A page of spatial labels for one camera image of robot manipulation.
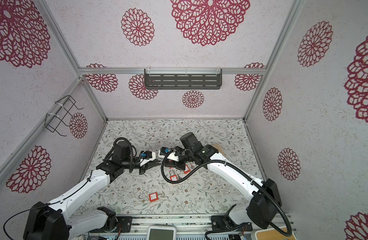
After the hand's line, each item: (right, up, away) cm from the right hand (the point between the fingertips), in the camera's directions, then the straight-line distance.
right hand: (167, 157), depth 73 cm
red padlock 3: (-8, -23, +8) cm, 26 cm away
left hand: (-5, -4, +3) cm, 7 cm away
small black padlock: (+2, -2, -9) cm, 9 cm away
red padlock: (+2, -15, +15) cm, 21 cm away
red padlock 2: (+10, -11, +19) cm, 24 cm away
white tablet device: (-2, -34, -5) cm, 34 cm away
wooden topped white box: (+49, -34, -6) cm, 60 cm away
